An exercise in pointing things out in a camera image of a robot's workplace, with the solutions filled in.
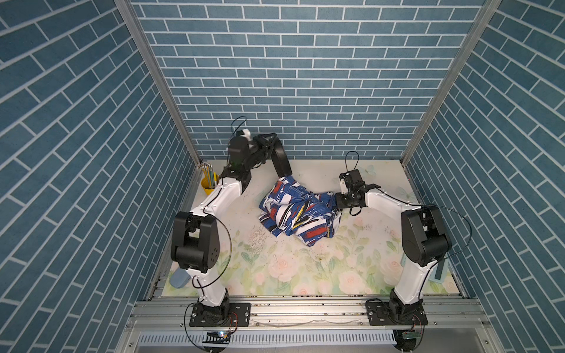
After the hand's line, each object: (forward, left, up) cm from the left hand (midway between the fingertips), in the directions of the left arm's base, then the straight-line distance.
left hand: (285, 137), depth 81 cm
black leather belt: (-3, +2, -7) cm, 8 cm away
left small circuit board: (-58, +23, -38) cm, 73 cm away
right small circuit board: (-58, -42, -35) cm, 79 cm away
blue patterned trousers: (-16, -1, -23) cm, 28 cm away
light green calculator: (-39, -58, -31) cm, 76 cm away
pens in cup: (+1, +35, -19) cm, 40 cm away
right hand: (-8, -25, -29) cm, 39 cm away
